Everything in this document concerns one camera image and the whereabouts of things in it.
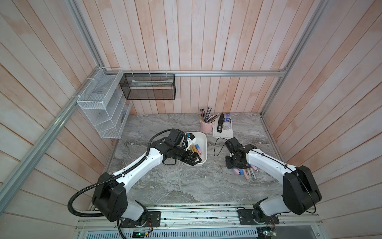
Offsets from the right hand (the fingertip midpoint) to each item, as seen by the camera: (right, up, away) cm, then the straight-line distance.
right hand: (230, 163), depth 89 cm
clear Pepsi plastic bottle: (+3, +25, +20) cm, 32 cm away
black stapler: (-2, +23, +18) cm, 29 cm away
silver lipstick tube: (+13, -6, -1) cm, 15 cm away
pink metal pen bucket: (-13, +22, +17) cm, 30 cm away
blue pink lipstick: (-19, +8, +9) cm, 22 cm away
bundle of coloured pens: (-13, +29, +15) cm, 35 cm away
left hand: (-23, +4, -11) cm, 26 cm away
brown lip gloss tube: (+9, -6, -1) cm, 11 cm away
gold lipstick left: (-24, +8, +9) cm, 27 cm away
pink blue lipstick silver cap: (+3, -4, -1) cm, 6 cm away
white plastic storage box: (-16, +13, +15) cm, 26 cm away
